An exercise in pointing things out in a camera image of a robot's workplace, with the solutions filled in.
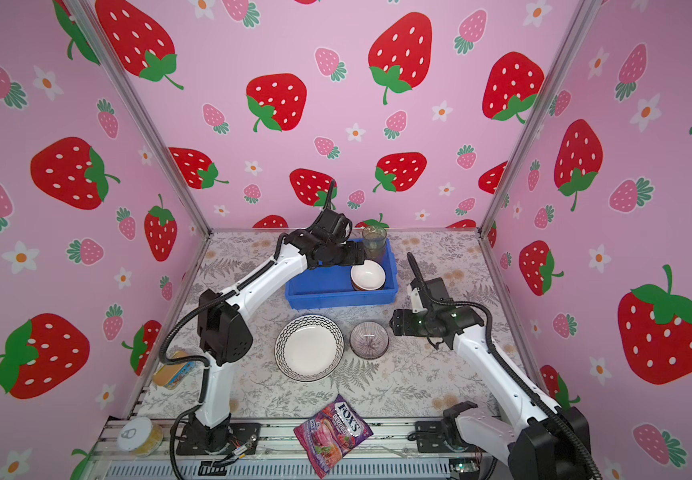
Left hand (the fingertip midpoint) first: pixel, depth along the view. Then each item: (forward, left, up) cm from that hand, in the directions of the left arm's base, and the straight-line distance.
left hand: (359, 255), depth 88 cm
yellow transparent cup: (+8, -6, -11) cm, 15 cm away
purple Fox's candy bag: (-44, +6, -18) cm, 48 cm away
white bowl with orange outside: (+2, -4, -13) cm, 14 cm away
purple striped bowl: (-19, -3, -17) cm, 26 cm away
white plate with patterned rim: (-20, +15, -21) cm, 33 cm away
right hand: (-18, -12, -7) cm, 23 cm away
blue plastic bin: (+2, +11, -19) cm, 23 cm away
